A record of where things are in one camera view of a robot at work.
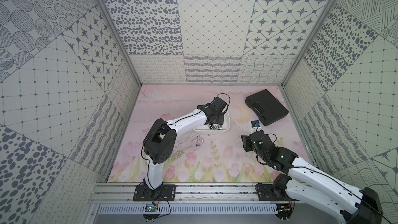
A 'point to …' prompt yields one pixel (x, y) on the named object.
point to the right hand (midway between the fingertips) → (246, 137)
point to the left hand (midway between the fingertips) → (220, 116)
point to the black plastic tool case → (266, 107)
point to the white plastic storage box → (226, 124)
